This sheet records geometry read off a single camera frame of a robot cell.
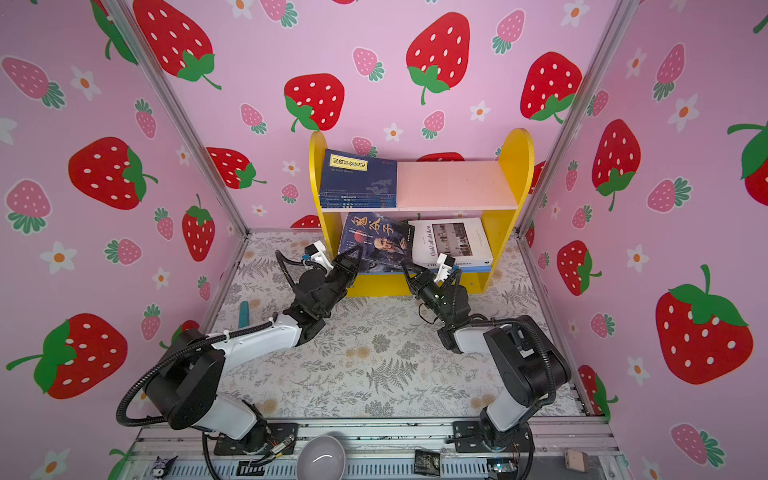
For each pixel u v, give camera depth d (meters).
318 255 0.73
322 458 0.70
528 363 0.47
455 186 1.02
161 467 0.68
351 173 0.72
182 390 0.44
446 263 0.79
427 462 0.69
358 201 0.69
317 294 0.62
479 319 0.73
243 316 0.96
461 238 0.95
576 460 0.70
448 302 0.65
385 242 0.82
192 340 0.46
